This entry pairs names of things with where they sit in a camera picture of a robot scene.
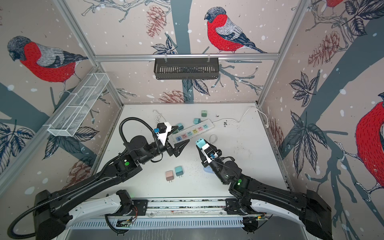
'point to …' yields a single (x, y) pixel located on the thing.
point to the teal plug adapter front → (179, 171)
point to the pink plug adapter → (169, 176)
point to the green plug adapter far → (204, 113)
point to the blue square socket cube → (208, 169)
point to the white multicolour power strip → (192, 130)
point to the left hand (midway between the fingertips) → (182, 134)
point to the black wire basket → (186, 68)
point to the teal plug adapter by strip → (197, 120)
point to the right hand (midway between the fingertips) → (200, 144)
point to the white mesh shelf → (72, 115)
